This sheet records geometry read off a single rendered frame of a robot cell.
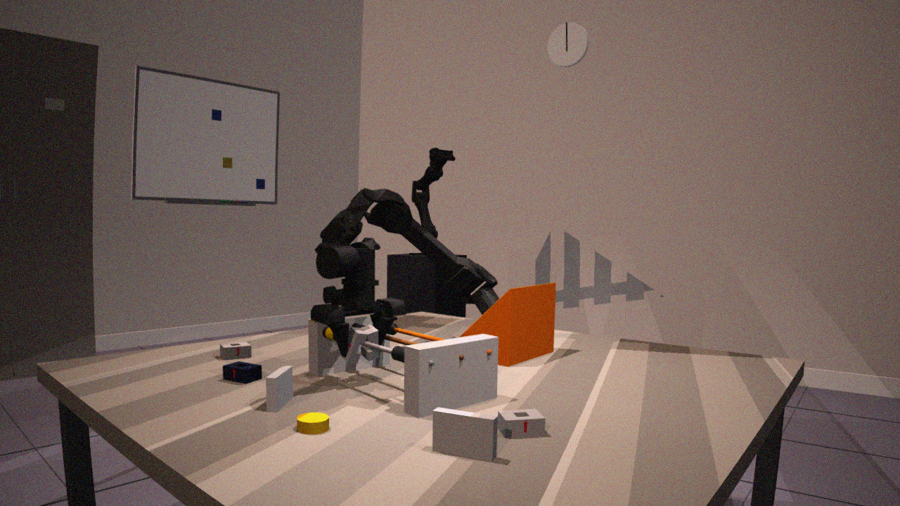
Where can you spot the yellow short cylinder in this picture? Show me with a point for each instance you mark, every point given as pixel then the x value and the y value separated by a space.
pixel 313 423

